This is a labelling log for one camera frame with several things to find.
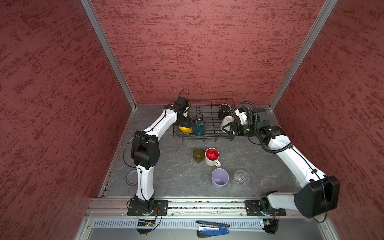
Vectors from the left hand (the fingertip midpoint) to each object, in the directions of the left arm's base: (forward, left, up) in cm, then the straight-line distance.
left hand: (184, 125), depth 94 cm
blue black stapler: (-53, -14, -9) cm, 55 cm away
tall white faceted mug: (+5, -28, 0) cm, 28 cm away
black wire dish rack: (+15, -21, -10) cm, 28 cm away
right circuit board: (-51, -45, -12) cm, 69 cm away
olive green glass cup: (-15, -10, -10) cm, 21 cm away
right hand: (-11, -24, +11) cm, 29 cm away
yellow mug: (-2, -1, -3) cm, 3 cm away
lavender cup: (-30, -21, -6) cm, 37 cm away
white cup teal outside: (0, -10, -2) cm, 10 cm away
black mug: (+14, -27, 0) cm, 31 cm away
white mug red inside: (-16, -18, -11) cm, 26 cm away
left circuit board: (-50, +18, -14) cm, 55 cm away
